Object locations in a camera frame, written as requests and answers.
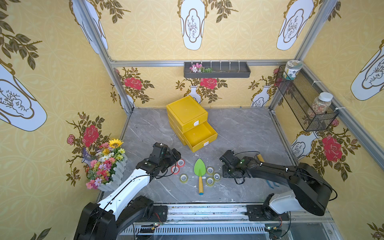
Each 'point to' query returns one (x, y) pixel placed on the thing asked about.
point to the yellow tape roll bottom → (210, 181)
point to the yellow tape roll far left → (183, 178)
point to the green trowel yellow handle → (200, 169)
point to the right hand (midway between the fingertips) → (226, 170)
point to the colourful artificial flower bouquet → (99, 164)
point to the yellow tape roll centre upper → (210, 170)
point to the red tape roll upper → (181, 163)
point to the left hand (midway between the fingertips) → (171, 156)
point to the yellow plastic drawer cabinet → (187, 119)
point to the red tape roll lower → (176, 168)
